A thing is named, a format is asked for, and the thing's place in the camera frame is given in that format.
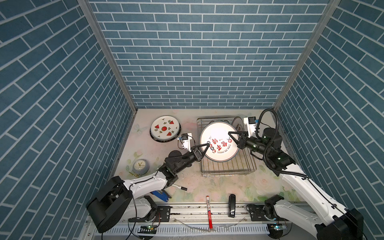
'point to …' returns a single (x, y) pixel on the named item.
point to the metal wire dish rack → (242, 163)
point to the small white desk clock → (141, 167)
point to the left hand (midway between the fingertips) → (210, 148)
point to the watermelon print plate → (165, 127)
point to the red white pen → (209, 213)
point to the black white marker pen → (180, 187)
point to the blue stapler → (164, 196)
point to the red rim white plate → (222, 146)
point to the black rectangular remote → (231, 205)
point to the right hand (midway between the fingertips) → (227, 132)
